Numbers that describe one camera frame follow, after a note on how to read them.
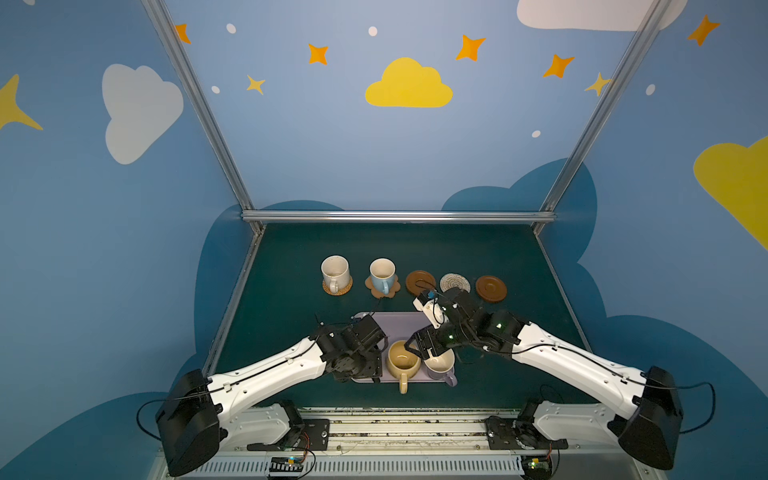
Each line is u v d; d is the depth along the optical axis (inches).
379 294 38.5
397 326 26.5
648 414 15.3
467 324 22.6
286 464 28.7
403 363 33.9
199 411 15.6
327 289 37.8
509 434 29.1
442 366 33.5
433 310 26.0
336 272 39.8
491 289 40.9
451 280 41.4
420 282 40.3
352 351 22.9
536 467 28.9
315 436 29.2
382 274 37.9
